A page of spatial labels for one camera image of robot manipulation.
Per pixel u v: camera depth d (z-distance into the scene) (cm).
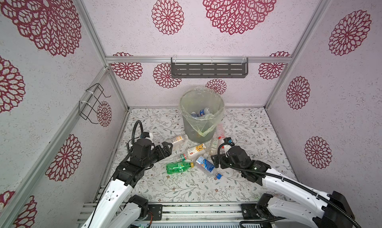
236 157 60
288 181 49
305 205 44
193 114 103
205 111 100
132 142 53
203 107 97
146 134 66
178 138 97
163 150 65
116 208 45
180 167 83
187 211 76
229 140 70
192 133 92
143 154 52
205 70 93
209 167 83
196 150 90
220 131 100
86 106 75
